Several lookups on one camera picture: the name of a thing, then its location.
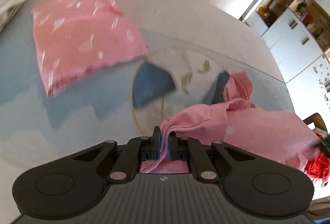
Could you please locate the plain pink t-shirt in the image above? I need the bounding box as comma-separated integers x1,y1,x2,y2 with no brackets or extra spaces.
140,71,320,174

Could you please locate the folded pink tennis-print garment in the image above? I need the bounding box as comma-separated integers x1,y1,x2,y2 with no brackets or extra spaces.
32,0,148,96

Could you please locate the red cloth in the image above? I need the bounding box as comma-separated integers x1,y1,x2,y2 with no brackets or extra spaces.
305,132,329,187

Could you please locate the white cabinet with shelves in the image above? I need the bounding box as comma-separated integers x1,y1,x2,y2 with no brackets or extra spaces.
241,0,329,116

